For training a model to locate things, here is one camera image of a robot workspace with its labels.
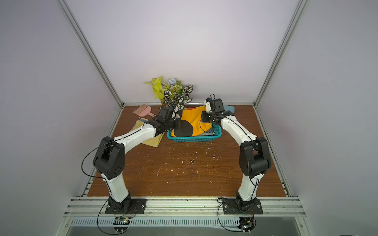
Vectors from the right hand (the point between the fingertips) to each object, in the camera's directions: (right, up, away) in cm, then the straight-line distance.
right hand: (203, 113), depth 91 cm
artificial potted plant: (-20, +12, +2) cm, 24 cm away
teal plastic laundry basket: (+10, -12, +1) cm, 15 cm away
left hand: (-13, -5, +1) cm, 14 cm away
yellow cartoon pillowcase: (-8, -6, +3) cm, 11 cm away
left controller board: (-43, -55, -19) cm, 72 cm away
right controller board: (+20, -55, -21) cm, 62 cm away
